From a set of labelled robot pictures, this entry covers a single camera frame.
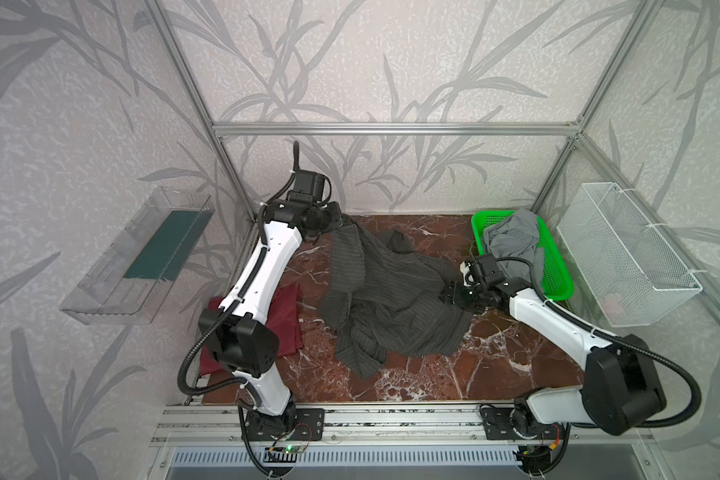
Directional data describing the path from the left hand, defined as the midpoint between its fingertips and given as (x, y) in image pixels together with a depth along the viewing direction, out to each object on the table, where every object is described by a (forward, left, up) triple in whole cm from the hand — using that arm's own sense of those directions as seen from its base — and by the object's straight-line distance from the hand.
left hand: (342, 209), depth 81 cm
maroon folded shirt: (-18, +19, -26) cm, 37 cm away
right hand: (-13, -31, -20) cm, 39 cm away
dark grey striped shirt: (-13, -12, -26) cm, 32 cm away
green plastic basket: (-8, -68, -24) cm, 73 cm away
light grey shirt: (+12, -61, -25) cm, 67 cm away
